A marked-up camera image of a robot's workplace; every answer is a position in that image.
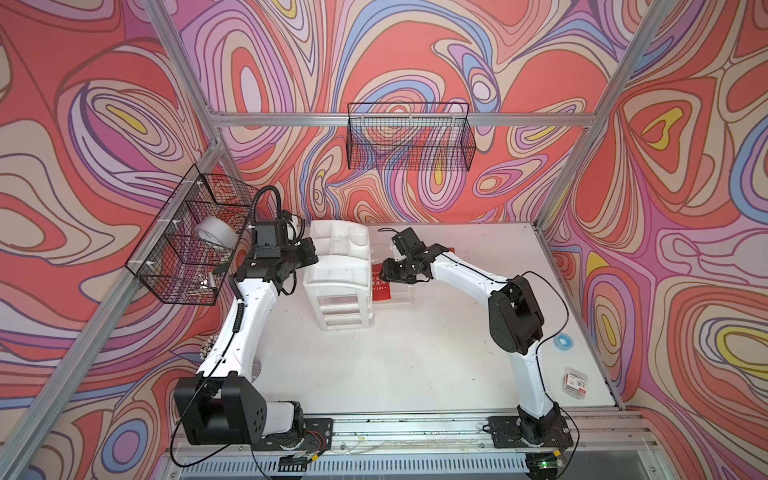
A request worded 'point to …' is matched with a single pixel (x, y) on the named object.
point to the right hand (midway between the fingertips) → (387, 282)
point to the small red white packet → (575, 383)
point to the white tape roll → (218, 232)
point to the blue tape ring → (563, 342)
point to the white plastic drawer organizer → (340, 280)
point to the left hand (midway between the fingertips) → (316, 247)
